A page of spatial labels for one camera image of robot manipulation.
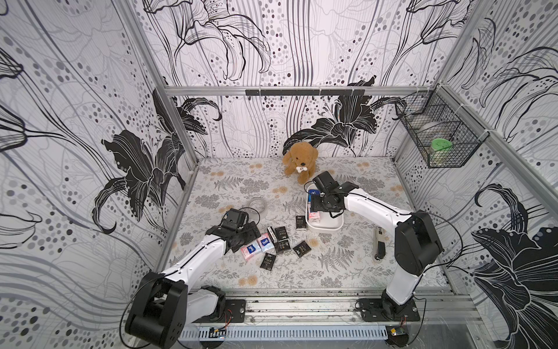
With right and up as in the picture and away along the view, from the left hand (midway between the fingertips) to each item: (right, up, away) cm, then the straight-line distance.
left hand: (255, 239), depth 87 cm
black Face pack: (+19, +6, +6) cm, 21 cm away
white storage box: (+31, +5, +6) cm, 32 cm away
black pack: (+11, -2, -1) cm, 11 cm away
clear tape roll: (0, +12, +13) cm, 18 cm away
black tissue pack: (+7, +2, -1) cm, 8 cm away
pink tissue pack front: (-1, -3, -3) cm, 5 cm away
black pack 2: (+19, -3, -1) cm, 19 cm away
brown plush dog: (+19, +33, +11) cm, 40 cm away
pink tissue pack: (+4, -1, -1) cm, 5 cm away
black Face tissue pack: (+11, +2, +3) cm, 11 cm away
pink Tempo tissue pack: (+25, +8, +3) cm, 26 cm away
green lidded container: (+71, +35, -7) cm, 79 cm away
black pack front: (+6, -7, -5) cm, 10 cm away
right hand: (+28, +14, +5) cm, 31 cm away
